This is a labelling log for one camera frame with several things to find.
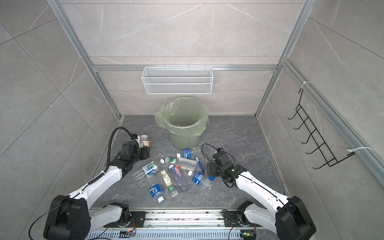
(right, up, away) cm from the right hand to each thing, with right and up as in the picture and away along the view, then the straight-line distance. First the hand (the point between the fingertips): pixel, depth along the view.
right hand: (214, 166), depth 86 cm
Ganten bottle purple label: (-22, -5, 0) cm, 23 cm away
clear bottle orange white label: (-41, +14, 0) cm, 44 cm away
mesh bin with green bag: (-18, +29, +15) cm, 37 cm away
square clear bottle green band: (-16, 0, +7) cm, 18 cm away
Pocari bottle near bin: (-16, +6, +6) cm, 19 cm away
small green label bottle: (-22, -12, -7) cm, 26 cm away
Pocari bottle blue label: (-9, -6, -4) cm, 12 cm away
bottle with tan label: (-27, -6, -4) cm, 28 cm away
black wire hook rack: (+43, +10, -28) cm, 52 cm away
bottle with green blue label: (-38, -2, -1) cm, 38 cm away
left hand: (-41, +12, +2) cm, 43 cm away
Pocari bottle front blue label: (-31, -12, -8) cm, 34 cm away
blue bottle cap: (-1, -7, -1) cm, 7 cm away
